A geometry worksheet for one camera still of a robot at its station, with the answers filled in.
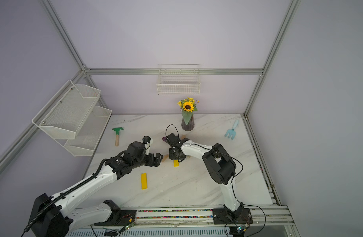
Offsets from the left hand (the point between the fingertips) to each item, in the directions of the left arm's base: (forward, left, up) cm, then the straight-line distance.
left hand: (155, 157), depth 81 cm
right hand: (+7, -11, -13) cm, 19 cm away
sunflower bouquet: (+29, -18, +12) cm, 37 cm away
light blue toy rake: (+29, -53, -14) cm, 62 cm away
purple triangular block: (+21, -2, -12) cm, 24 cm away
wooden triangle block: (+22, -15, -11) cm, 29 cm away
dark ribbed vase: (+30, -20, -8) cm, 38 cm away
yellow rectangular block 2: (-9, +8, -13) cm, 18 cm away
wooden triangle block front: (-3, -6, +5) cm, 9 cm away
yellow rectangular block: (+2, -11, -13) cm, 17 cm away
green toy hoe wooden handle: (+26, +33, -11) cm, 43 cm away
